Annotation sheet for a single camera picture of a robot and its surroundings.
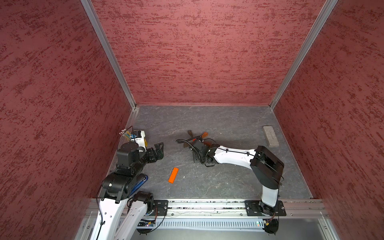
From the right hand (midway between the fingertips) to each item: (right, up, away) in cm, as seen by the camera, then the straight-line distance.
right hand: (198, 158), depth 90 cm
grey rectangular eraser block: (+50, +13, +10) cm, 53 cm away
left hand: (-21, +10, -21) cm, 31 cm away
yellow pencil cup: (-36, +8, +10) cm, 38 cm away
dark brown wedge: (-6, +15, +13) cm, 20 cm away
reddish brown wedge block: (+7, +8, +9) cm, 14 cm away
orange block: (-15, -8, -5) cm, 17 cm away
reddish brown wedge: (+5, +14, +11) cm, 18 cm away
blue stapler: (-33, -13, -9) cm, 37 cm away
